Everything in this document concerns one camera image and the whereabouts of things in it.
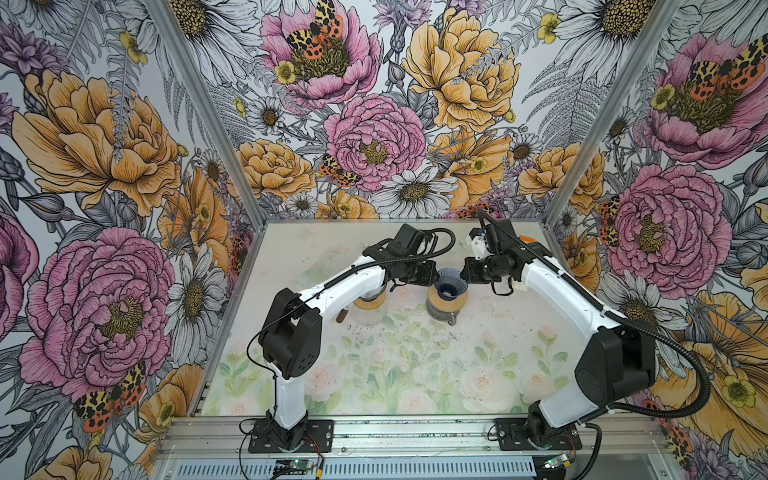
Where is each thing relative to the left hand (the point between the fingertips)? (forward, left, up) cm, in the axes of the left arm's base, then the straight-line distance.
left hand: (433, 284), depth 85 cm
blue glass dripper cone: (+3, -6, -4) cm, 8 cm away
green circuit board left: (-39, +35, -16) cm, 55 cm away
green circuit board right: (-40, -26, -16) cm, 50 cm away
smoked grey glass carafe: (-2, -3, -14) cm, 14 cm away
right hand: (0, -9, 0) cm, 9 cm away
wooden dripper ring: (-4, +18, -4) cm, 19 cm away
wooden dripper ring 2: (-3, -2, -5) cm, 7 cm away
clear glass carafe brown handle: (-1, +20, -17) cm, 26 cm away
